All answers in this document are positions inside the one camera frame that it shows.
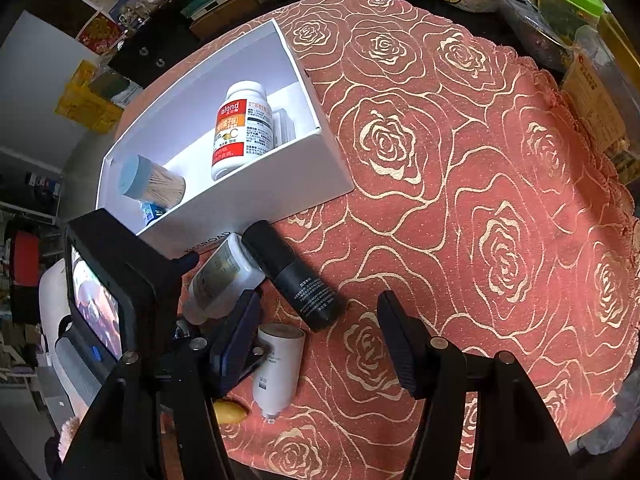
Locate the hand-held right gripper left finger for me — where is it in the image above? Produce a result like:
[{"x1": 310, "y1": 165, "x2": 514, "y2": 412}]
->
[{"x1": 60, "y1": 290, "x2": 263, "y2": 480}]

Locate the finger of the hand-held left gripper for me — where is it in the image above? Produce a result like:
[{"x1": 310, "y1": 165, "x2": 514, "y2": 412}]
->
[
  {"x1": 244, "y1": 341, "x2": 268, "y2": 376},
  {"x1": 170, "y1": 251, "x2": 201, "y2": 275}
]

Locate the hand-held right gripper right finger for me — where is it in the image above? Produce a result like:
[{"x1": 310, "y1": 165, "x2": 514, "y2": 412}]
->
[{"x1": 376, "y1": 291, "x2": 581, "y2": 480}]

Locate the white cylindrical bottle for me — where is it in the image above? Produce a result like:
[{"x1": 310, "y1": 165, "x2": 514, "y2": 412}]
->
[{"x1": 252, "y1": 323, "x2": 307, "y2": 421}]

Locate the yellow makeup sponge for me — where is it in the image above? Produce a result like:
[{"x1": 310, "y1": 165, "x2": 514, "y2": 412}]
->
[{"x1": 212, "y1": 399, "x2": 249, "y2": 426}]

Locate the black cylindrical bottle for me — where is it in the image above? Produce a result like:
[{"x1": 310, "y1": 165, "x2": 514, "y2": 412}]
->
[{"x1": 241, "y1": 220, "x2": 347, "y2": 333}]

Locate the toothpick jar with blue lid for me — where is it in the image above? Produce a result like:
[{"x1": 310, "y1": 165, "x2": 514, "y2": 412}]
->
[{"x1": 117, "y1": 154, "x2": 187, "y2": 209}]

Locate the white cardboard box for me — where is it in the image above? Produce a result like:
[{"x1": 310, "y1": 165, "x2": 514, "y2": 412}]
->
[{"x1": 95, "y1": 17, "x2": 356, "y2": 261}]

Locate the white pill bottle red label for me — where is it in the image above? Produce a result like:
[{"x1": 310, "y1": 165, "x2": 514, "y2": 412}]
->
[{"x1": 210, "y1": 80, "x2": 276, "y2": 182}]

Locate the white storage shelf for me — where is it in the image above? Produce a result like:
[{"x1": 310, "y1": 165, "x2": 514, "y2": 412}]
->
[{"x1": 0, "y1": 170, "x2": 63, "y2": 223}]

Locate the orange rose patterned tablecloth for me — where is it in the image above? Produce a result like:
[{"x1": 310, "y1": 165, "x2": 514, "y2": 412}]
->
[{"x1": 112, "y1": 0, "x2": 640, "y2": 480}]

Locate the yellow plastic crate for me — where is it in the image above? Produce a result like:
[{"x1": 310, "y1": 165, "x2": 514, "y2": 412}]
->
[{"x1": 55, "y1": 60, "x2": 126, "y2": 133}]

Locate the red and yellow poster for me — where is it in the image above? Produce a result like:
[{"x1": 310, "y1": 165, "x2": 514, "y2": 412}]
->
[{"x1": 77, "y1": 12, "x2": 126, "y2": 51}]

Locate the stack of books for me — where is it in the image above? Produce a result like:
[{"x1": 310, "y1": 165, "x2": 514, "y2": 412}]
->
[{"x1": 180, "y1": 0, "x2": 236, "y2": 20}]

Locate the blue picture box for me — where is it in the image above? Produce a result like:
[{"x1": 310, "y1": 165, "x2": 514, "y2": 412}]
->
[{"x1": 107, "y1": 0, "x2": 138, "y2": 26}]

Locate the brown snack packet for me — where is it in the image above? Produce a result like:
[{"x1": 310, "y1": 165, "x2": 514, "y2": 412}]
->
[{"x1": 560, "y1": 55, "x2": 628, "y2": 153}]

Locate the container with green lid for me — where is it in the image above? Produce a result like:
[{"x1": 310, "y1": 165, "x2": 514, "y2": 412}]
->
[{"x1": 532, "y1": 0, "x2": 606, "y2": 43}]

